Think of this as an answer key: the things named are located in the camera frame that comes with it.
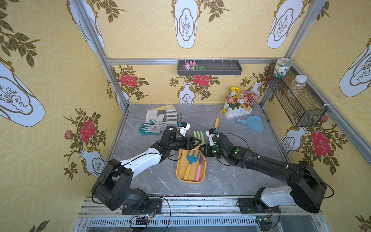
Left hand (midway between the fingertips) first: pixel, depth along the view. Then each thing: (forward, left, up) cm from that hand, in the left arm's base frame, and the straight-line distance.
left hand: (194, 140), depth 82 cm
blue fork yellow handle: (+20, -18, -14) cm, 31 cm away
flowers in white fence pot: (+28, -33, 0) cm, 43 cm away
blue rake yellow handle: (-6, +2, -13) cm, 15 cm away
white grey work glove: (+31, +20, -15) cm, 40 cm away
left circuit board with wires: (-36, +26, -16) cm, 47 cm away
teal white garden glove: (+20, +29, -16) cm, 39 cm away
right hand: (-2, -5, -3) cm, 6 cm away
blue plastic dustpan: (+23, -48, -15) cm, 55 cm away
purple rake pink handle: (-13, -3, -12) cm, 18 cm away
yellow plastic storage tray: (-10, +2, -14) cm, 17 cm away
